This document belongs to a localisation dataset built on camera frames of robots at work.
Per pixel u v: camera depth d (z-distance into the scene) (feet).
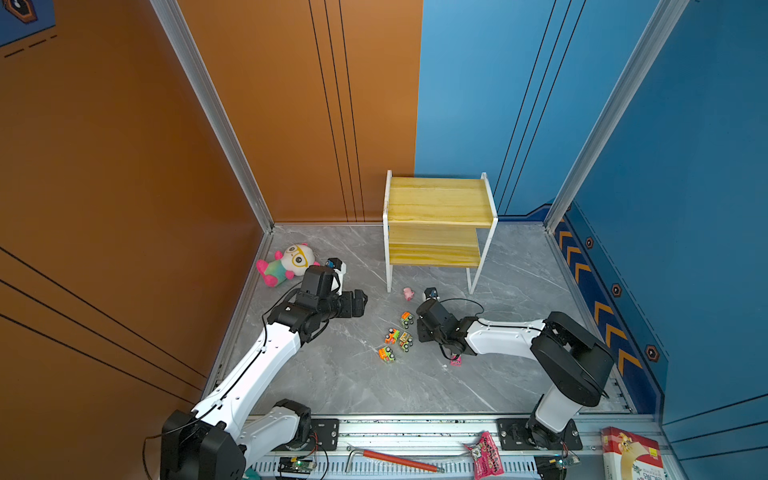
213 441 1.23
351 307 2.29
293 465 2.32
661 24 2.34
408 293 3.19
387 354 2.78
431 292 2.67
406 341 2.84
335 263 2.36
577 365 1.52
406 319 3.00
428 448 2.38
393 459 2.29
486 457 2.28
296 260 3.29
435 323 2.29
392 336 2.87
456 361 2.77
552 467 2.32
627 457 2.20
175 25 2.33
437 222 2.48
